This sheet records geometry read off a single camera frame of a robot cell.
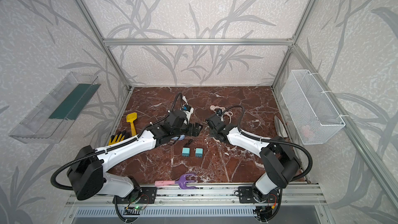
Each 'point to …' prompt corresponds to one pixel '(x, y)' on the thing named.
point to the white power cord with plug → (185, 99)
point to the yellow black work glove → (117, 138)
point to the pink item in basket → (307, 131)
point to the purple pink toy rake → (182, 182)
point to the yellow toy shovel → (130, 118)
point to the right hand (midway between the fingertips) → (216, 123)
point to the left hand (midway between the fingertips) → (199, 121)
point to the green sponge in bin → (75, 102)
